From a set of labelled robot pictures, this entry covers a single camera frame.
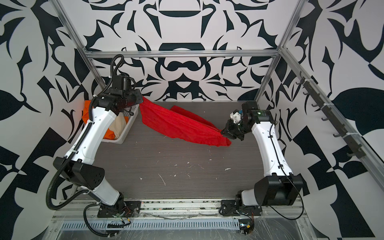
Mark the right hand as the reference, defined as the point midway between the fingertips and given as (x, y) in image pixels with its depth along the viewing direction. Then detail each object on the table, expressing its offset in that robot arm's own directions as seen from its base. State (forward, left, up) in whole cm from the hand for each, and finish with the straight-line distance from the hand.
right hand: (224, 132), depth 74 cm
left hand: (+17, +43, +13) cm, 48 cm away
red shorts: (+6, +22, +1) cm, 23 cm away
